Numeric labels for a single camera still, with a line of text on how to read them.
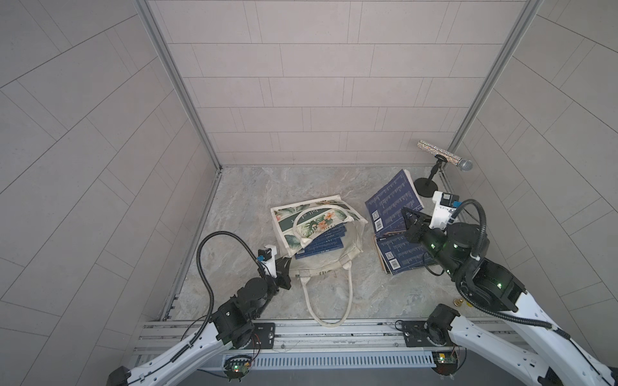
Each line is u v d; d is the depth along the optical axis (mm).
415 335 708
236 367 646
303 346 705
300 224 788
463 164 870
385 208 691
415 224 540
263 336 709
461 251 434
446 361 681
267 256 639
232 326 566
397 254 846
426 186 1074
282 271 670
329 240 871
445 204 520
